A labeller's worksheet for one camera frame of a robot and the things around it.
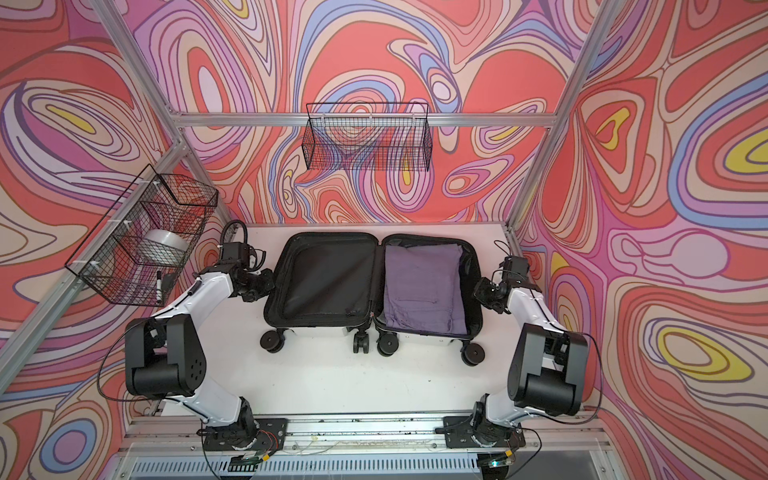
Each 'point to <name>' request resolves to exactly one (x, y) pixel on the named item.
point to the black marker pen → (159, 288)
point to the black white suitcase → (334, 283)
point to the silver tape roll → (163, 247)
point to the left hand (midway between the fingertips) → (278, 283)
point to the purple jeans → (423, 288)
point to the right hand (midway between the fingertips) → (475, 299)
